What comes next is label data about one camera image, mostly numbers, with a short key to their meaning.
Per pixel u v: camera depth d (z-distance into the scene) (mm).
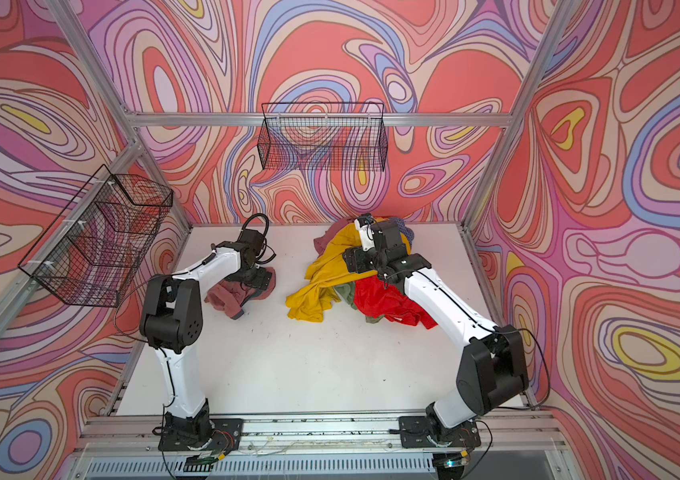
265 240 863
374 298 894
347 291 933
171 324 539
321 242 1111
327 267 959
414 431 731
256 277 892
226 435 729
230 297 904
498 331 443
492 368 423
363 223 722
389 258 620
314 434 750
